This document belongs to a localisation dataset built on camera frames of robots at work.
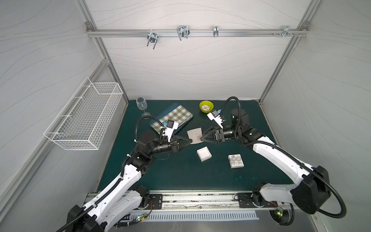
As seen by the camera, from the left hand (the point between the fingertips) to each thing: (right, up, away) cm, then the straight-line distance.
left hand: (191, 143), depth 63 cm
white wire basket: (-52, +9, +6) cm, 53 cm away
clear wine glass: (-35, +20, +40) cm, 56 cm away
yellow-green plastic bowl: (+15, +22, +52) cm, 58 cm away
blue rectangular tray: (-14, +18, +52) cm, 56 cm away
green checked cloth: (-8, +12, +48) cm, 50 cm away
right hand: (+4, +2, +3) cm, 5 cm away
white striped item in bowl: (+12, +18, +49) cm, 54 cm away
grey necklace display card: (+2, +3, +1) cm, 4 cm away
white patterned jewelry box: (+27, -15, +22) cm, 39 cm away
